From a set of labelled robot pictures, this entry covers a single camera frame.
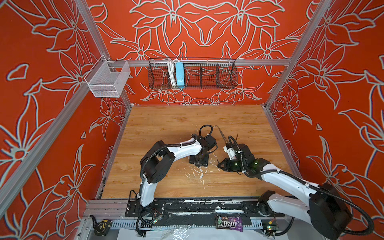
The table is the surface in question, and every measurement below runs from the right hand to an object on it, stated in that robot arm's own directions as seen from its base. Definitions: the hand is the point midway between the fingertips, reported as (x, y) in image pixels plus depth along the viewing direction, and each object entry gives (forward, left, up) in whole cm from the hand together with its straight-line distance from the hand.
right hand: (216, 165), depth 81 cm
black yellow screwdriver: (+23, -18, -7) cm, 30 cm away
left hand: (+4, +7, -6) cm, 10 cm away
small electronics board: (-28, -24, -8) cm, 38 cm away
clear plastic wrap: (-29, +20, -7) cm, 36 cm away
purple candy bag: (-25, -2, -5) cm, 26 cm away
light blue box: (+46, +20, +27) cm, 57 cm away
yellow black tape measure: (-27, +55, -3) cm, 61 cm away
